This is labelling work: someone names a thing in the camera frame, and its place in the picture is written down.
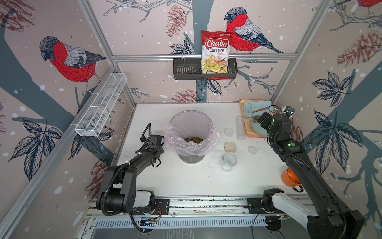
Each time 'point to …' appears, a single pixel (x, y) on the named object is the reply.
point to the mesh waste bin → (191, 159)
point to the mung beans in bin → (193, 139)
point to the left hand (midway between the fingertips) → (158, 146)
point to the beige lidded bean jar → (229, 161)
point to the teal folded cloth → (253, 108)
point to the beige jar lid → (230, 147)
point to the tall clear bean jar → (240, 129)
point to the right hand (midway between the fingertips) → (269, 115)
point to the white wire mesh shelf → (102, 102)
